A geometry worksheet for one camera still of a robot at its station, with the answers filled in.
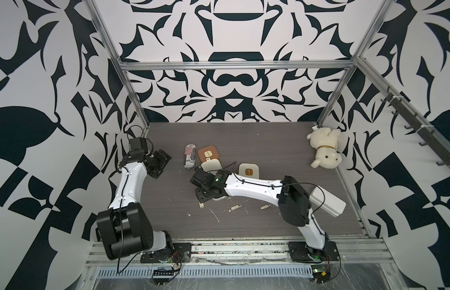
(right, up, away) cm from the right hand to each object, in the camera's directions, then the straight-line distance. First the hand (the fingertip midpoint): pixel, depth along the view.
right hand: (200, 191), depth 84 cm
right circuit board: (+49, -28, -13) cm, 58 cm away
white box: (+58, -4, -1) cm, 58 cm away
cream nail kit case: (+4, +10, +14) cm, 18 cm away
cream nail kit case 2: (+24, +8, +13) cm, 28 cm away
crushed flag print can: (-8, +15, +16) cm, 23 cm away
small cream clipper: (+16, -8, +1) cm, 18 cm away
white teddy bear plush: (+66, +23, +17) cm, 73 cm away
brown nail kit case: (+2, +17, +18) cm, 25 cm away
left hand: (-16, +15, +2) cm, 22 cm away
